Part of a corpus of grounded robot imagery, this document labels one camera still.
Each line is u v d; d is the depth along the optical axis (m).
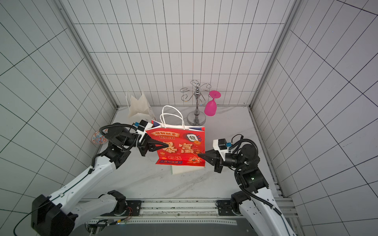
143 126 0.50
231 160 0.55
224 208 0.73
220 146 0.50
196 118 1.10
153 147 0.57
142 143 0.53
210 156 0.56
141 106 0.94
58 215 0.37
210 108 0.95
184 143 0.54
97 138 0.98
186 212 0.73
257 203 0.47
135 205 0.74
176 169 0.86
